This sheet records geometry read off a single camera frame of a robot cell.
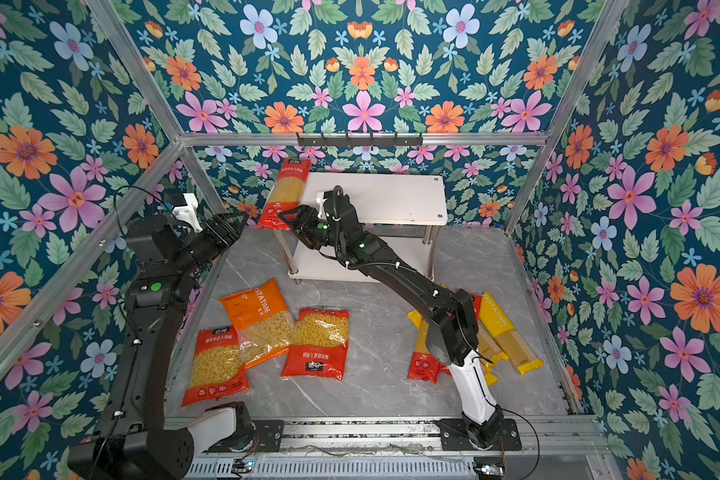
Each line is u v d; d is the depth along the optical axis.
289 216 0.75
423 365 0.82
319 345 0.86
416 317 0.93
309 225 0.67
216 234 0.58
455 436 0.73
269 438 0.73
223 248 0.60
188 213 0.59
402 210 0.78
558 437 0.75
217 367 0.82
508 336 0.89
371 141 0.92
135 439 0.37
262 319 0.91
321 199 0.73
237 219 0.64
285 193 0.79
